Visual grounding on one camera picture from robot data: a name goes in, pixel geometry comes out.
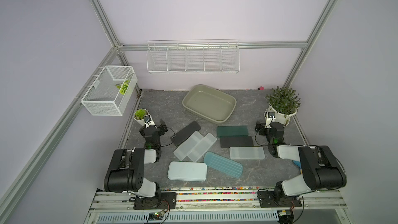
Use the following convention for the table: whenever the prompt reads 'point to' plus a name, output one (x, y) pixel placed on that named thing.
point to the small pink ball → (261, 88)
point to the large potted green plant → (284, 102)
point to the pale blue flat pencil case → (184, 171)
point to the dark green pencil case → (232, 130)
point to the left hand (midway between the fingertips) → (155, 122)
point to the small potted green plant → (139, 114)
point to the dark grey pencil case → (227, 141)
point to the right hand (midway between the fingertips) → (265, 120)
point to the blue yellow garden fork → (298, 164)
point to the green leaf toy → (123, 86)
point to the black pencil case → (181, 136)
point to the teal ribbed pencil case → (223, 164)
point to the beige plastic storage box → (209, 103)
